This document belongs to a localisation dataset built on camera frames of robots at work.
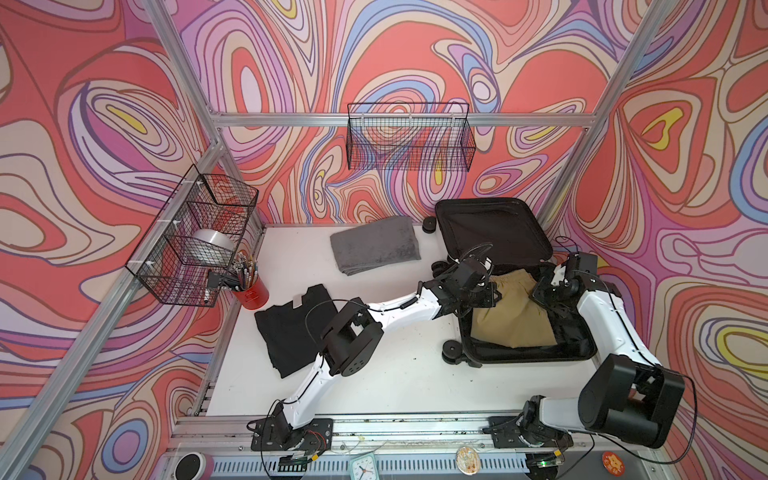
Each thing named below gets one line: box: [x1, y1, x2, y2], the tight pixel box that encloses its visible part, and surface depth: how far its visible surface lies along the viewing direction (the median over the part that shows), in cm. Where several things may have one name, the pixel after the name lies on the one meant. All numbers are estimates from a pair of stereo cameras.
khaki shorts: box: [470, 269, 557, 349], surface depth 84 cm
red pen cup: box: [232, 256, 270, 310], surface depth 91 cm
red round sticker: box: [602, 451, 625, 477], surface depth 70 cm
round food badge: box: [456, 446, 481, 476], surface depth 71 cm
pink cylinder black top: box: [172, 451, 215, 480], surface depth 67 cm
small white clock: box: [349, 453, 380, 480], surface depth 69 cm
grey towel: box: [330, 216, 421, 276], surface depth 112 cm
